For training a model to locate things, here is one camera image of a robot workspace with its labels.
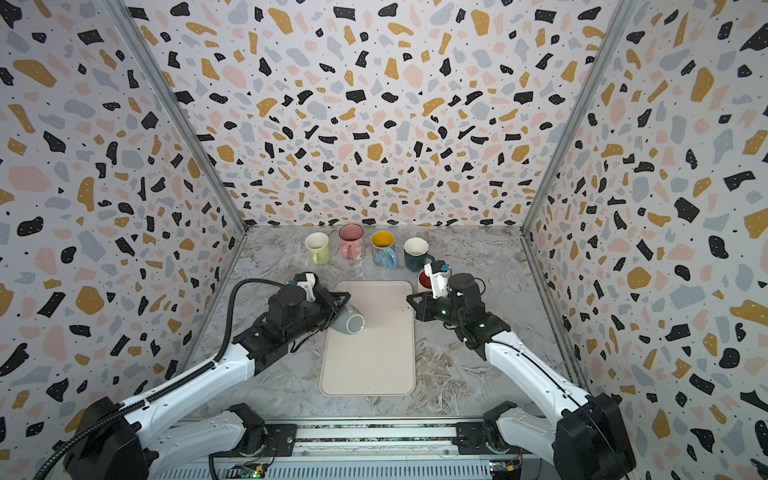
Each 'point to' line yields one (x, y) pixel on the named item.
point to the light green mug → (317, 243)
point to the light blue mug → (384, 252)
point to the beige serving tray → (380, 360)
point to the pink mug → (351, 239)
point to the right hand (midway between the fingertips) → (404, 294)
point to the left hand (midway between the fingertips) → (353, 291)
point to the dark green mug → (416, 254)
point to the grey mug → (349, 320)
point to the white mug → (424, 281)
